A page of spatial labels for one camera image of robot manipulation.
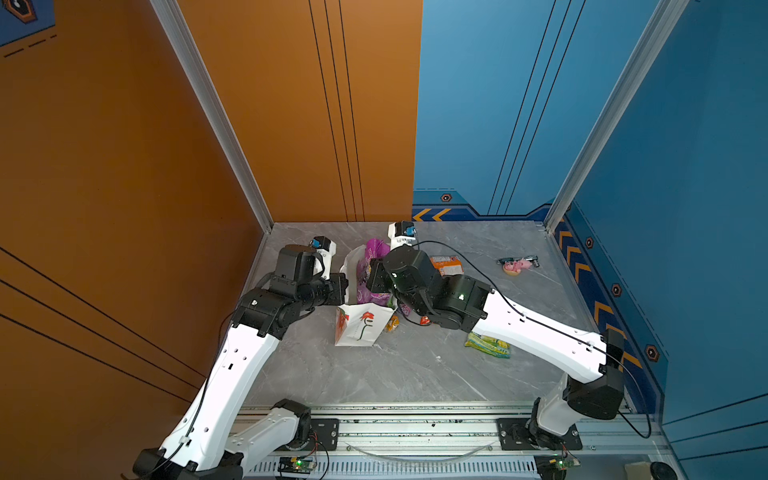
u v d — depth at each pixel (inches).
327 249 24.7
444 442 28.6
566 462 27.4
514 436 28.5
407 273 17.6
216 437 14.7
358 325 30.1
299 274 20.2
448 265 40.4
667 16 27.4
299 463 27.9
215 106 33.7
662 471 23.7
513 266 40.9
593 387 16.0
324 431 29.1
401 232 21.7
